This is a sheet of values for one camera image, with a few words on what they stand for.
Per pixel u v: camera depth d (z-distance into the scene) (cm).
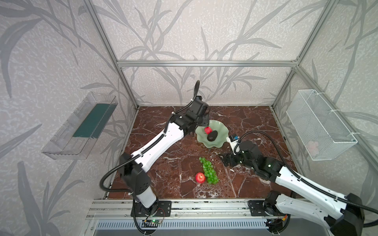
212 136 98
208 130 100
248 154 56
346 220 38
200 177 80
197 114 57
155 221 70
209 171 81
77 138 64
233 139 66
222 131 100
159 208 73
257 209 73
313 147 72
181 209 75
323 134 61
